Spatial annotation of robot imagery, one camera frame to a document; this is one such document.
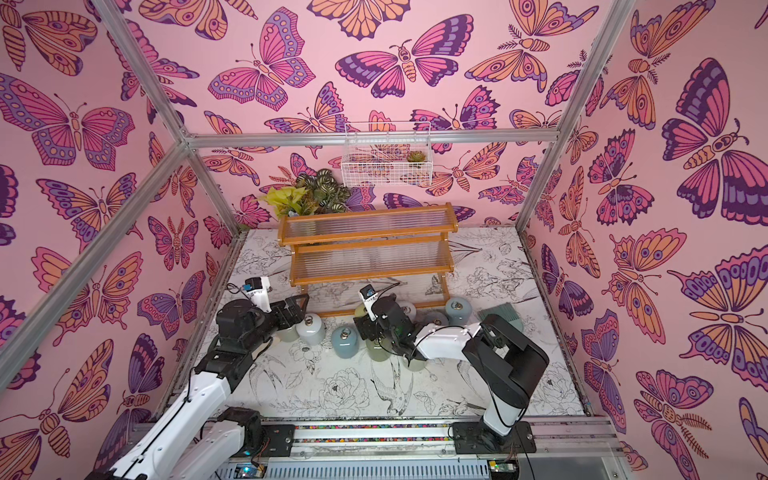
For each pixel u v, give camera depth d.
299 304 0.72
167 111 0.86
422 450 0.73
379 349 0.82
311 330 0.85
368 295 0.78
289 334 0.88
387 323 0.70
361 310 0.88
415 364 0.85
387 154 0.95
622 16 0.69
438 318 0.87
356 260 1.12
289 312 0.72
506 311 0.95
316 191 1.01
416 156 0.92
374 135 0.93
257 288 0.70
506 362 0.46
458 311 0.88
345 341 0.83
